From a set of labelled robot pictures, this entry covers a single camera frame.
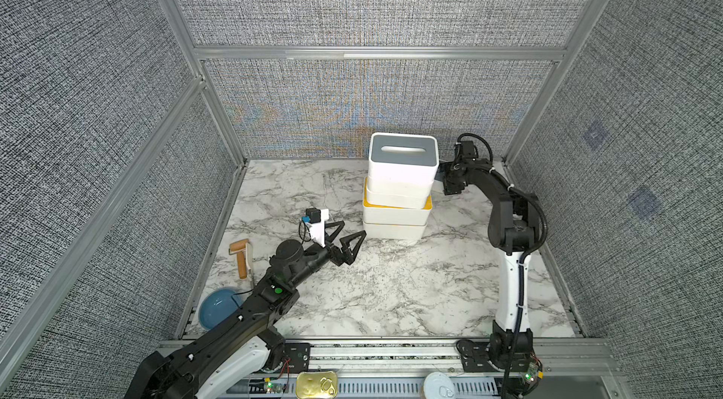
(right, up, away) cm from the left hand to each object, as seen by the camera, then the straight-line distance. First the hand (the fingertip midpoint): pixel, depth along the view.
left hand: (360, 228), depth 71 cm
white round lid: (+18, -36, -6) cm, 40 cm away
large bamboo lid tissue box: (+11, -4, +20) cm, 23 cm away
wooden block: (-40, -10, +21) cm, 46 cm away
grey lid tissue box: (+12, +19, +5) cm, 23 cm away
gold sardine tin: (-10, -36, -5) cm, 38 cm away
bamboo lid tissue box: (+10, +9, +5) cm, 14 cm away
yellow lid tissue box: (+7, +2, +12) cm, 14 cm away
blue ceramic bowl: (-42, -24, +10) cm, 49 cm away
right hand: (+30, +18, +36) cm, 50 cm away
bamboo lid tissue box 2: (+16, +13, +1) cm, 20 cm away
